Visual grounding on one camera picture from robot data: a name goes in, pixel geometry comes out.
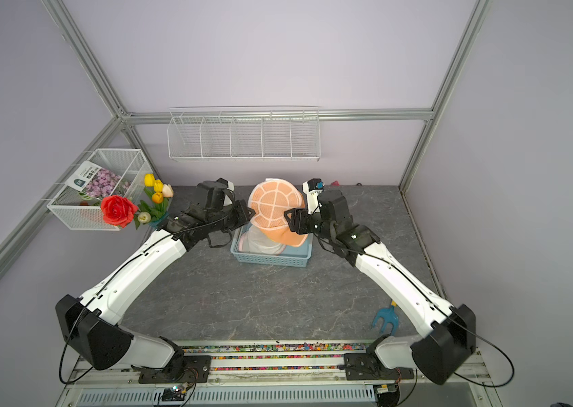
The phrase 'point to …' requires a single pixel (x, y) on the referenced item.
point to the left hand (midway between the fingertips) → (256, 213)
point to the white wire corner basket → (77, 211)
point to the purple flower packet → (97, 183)
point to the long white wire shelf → (244, 134)
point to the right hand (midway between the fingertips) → (291, 211)
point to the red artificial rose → (118, 210)
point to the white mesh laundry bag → (252, 239)
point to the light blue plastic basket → (297, 256)
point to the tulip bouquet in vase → (156, 209)
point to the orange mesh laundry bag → (269, 200)
